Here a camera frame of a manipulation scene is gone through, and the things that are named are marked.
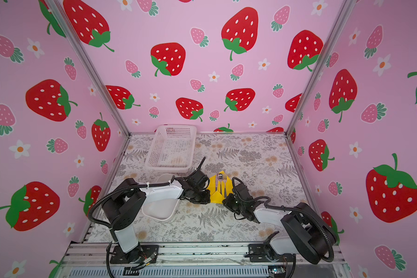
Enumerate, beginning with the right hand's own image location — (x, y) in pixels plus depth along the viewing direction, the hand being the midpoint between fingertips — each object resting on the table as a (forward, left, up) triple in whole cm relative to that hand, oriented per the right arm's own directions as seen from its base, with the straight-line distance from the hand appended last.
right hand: (220, 201), depth 88 cm
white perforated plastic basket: (+31, +35, +1) cm, 47 cm away
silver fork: (+14, -1, -2) cm, 14 cm away
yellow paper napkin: (+3, +2, -1) cm, 3 cm away
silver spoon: (+14, +2, 0) cm, 14 cm away
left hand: (-1, +5, 0) cm, 5 cm away
